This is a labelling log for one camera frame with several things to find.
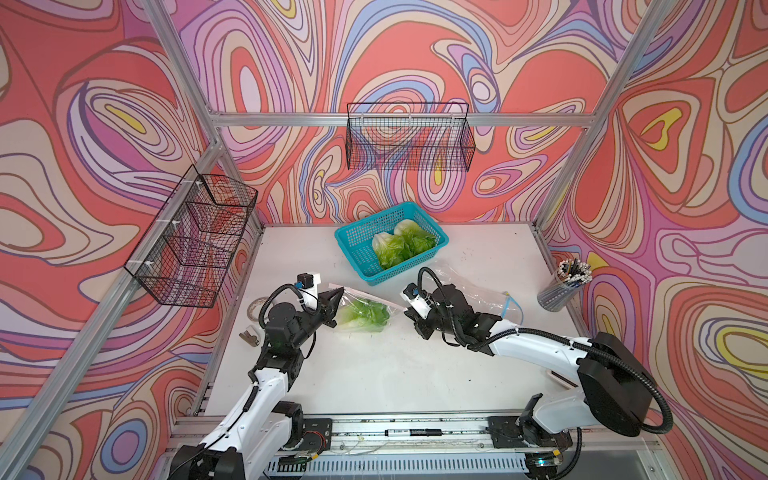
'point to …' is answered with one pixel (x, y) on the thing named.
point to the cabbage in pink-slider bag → (363, 315)
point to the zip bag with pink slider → (351, 294)
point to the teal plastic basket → (357, 239)
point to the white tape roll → (254, 307)
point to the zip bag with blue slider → (478, 296)
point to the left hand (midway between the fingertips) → (344, 292)
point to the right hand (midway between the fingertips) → (411, 318)
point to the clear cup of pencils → (572, 273)
